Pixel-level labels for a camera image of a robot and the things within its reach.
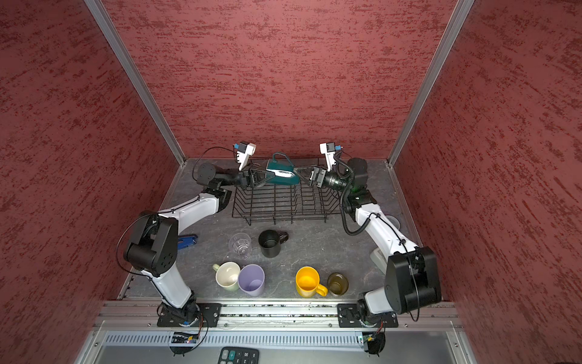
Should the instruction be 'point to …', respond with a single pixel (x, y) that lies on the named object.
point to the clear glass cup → (240, 244)
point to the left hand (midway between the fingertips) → (275, 178)
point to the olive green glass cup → (337, 283)
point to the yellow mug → (307, 283)
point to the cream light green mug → (226, 274)
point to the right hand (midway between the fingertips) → (295, 174)
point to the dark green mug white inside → (281, 174)
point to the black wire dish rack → (270, 202)
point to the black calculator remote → (234, 355)
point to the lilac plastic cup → (251, 279)
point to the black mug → (270, 240)
